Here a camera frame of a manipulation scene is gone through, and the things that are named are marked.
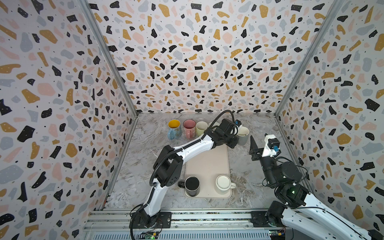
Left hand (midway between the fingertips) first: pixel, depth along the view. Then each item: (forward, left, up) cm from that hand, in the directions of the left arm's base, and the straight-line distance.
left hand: (239, 137), depth 85 cm
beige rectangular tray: (-9, +18, -18) cm, 27 cm away
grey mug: (+1, -2, +1) cm, 3 cm away
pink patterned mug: (+14, +29, -9) cm, 34 cm away
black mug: (-23, +27, -9) cm, 37 cm away
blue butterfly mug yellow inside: (+14, +39, -10) cm, 43 cm away
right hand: (-12, -2, +19) cm, 22 cm away
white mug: (-22, +10, -10) cm, 26 cm away
